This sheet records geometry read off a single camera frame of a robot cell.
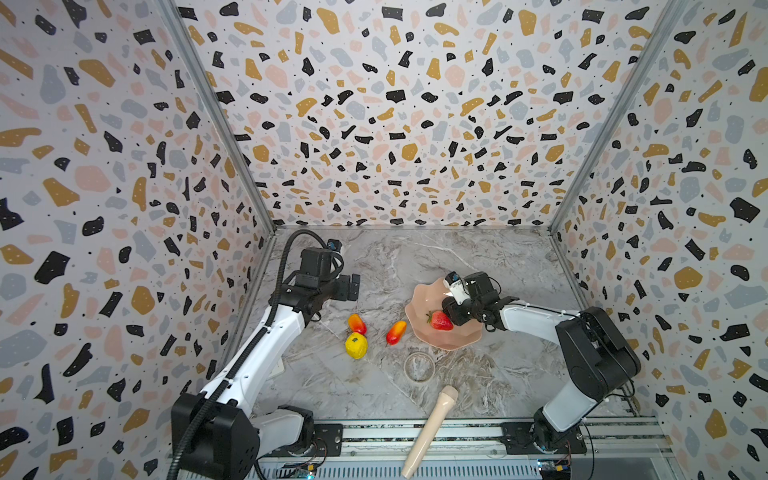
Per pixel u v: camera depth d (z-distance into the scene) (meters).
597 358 0.47
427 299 0.99
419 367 0.86
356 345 0.85
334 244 0.71
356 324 0.91
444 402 0.77
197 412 0.37
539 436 0.67
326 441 0.74
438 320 0.92
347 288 0.73
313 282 0.60
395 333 0.90
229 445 0.45
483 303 0.75
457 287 0.86
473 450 0.73
